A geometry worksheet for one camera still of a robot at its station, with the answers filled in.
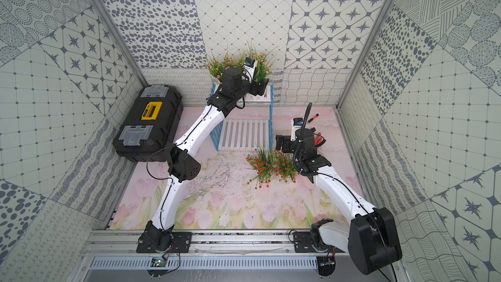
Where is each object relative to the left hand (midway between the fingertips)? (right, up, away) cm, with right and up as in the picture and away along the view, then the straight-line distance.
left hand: (267, 75), depth 81 cm
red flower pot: (-2, -37, -3) cm, 37 cm away
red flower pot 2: (+6, -38, -1) cm, 39 cm away
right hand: (+9, -27, +4) cm, 29 cm away
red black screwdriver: (+31, -17, +36) cm, 50 cm away
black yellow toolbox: (-54, -21, +8) cm, 59 cm away
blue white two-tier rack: (-11, -26, +24) cm, 37 cm away
